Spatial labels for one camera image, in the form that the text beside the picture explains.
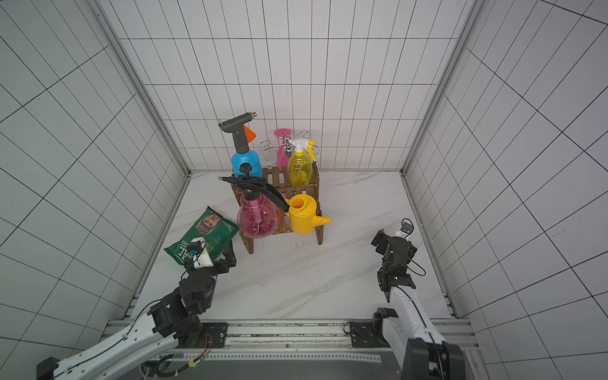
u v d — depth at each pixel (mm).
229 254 688
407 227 715
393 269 644
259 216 759
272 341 727
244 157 727
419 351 401
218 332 727
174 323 545
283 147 902
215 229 923
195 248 610
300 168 814
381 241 808
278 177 817
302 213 726
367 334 728
